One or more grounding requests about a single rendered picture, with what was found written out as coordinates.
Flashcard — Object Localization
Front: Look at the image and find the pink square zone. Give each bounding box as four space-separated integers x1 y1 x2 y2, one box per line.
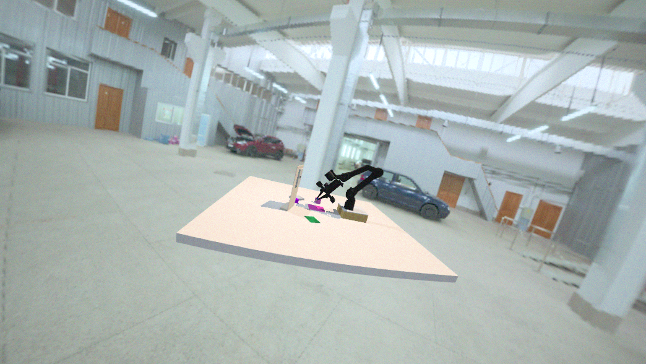
308 204 325 212

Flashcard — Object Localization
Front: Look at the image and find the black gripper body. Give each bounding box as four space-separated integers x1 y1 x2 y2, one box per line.
316 181 335 203

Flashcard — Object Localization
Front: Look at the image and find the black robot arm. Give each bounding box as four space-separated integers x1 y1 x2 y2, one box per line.
325 164 383 211

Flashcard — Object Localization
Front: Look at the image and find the beige panel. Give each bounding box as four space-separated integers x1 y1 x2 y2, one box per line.
280 165 304 212

